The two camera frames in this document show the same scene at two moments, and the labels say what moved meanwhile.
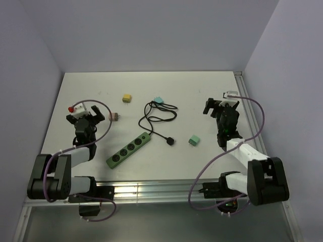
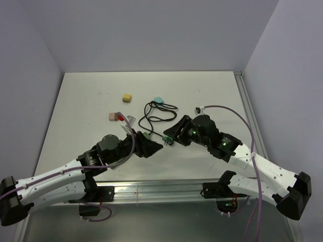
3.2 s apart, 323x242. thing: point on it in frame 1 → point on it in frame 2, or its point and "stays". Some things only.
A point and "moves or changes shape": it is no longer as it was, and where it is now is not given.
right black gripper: (213, 104) → (178, 136)
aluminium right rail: (250, 112) stays
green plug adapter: (193, 140) moves or changes shape
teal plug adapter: (158, 99) stays
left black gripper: (96, 119) → (147, 147)
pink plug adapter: (115, 116) stays
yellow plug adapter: (126, 98) stays
